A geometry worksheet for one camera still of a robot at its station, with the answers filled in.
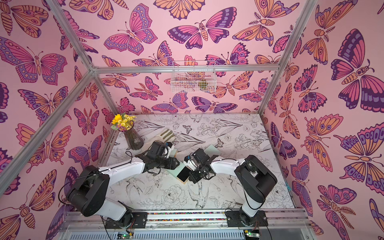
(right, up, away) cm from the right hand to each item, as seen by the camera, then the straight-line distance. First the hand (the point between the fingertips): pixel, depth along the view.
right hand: (190, 177), depth 87 cm
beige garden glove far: (-17, +23, +19) cm, 34 cm away
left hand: (-8, +9, +2) cm, 12 cm away
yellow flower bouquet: (-38, +32, -4) cm, 50 cm away
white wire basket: (+2, +62, +8) cm, 62 cm away
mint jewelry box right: (+13, +14, +9) cm, 22 cm away
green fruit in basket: (+7, +56, +7) cm, 57 cm away
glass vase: (-36, +21, +7) cm, 42 cm away
